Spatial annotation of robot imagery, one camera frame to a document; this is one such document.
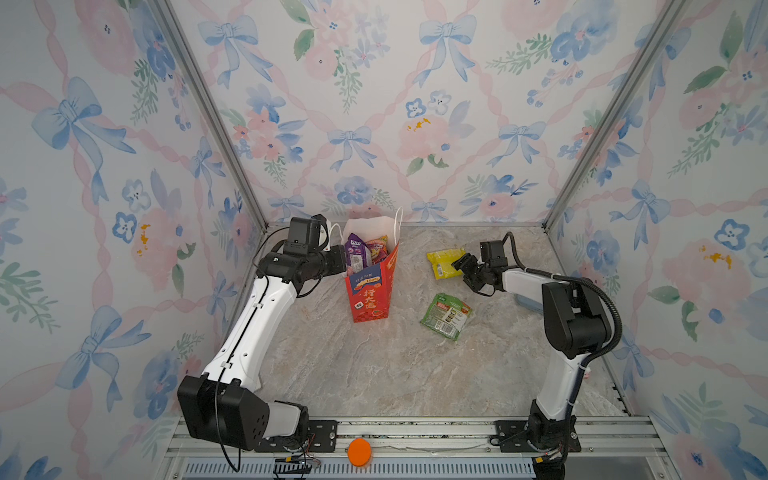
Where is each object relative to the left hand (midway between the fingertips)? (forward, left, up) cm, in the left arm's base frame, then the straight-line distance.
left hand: (346, 255), depth 78 cm
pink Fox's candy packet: (+4, -3, -4) cm, 6 cm away
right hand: (+13, -34, -21) cm, 42 cm away
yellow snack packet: (+16, -30, -23) cm, 41 cm away
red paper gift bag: (-4, -6, -10) cm, 13 cm away
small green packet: (-4, -30, -25) cm, 39 cm away
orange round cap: (-41, -5, -17) cm, 45 cm away
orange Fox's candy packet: (+10, -8, -9) cm, 16 cm away
